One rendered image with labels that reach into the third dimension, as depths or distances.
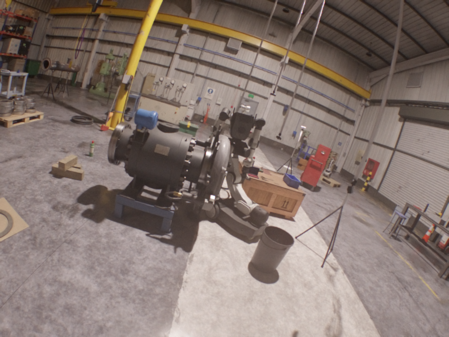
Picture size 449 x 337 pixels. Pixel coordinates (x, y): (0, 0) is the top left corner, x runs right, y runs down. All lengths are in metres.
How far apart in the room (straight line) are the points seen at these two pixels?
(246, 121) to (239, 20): 11.89
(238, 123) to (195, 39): 11.53
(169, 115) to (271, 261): 6.95
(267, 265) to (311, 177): 4.08
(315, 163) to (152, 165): 4.57
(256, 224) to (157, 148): 1.32
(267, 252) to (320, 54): 13.47
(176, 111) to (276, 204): 5.73
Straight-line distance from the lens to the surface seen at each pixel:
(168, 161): 1.90
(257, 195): 3.09
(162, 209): 1.96
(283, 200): 3.26
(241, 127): 2.41
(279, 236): 2.16
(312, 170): 5.79
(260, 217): 2.35
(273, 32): 13.93
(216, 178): 1.82
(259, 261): 2.02
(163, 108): 8.23
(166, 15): 13.99
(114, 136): 2.09
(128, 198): 2.00
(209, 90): 12.86
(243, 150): 2.45
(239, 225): 2.35
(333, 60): 14.82
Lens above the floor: 1.25
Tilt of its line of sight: 16 degrees down
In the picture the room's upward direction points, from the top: 19 degrees clockwise
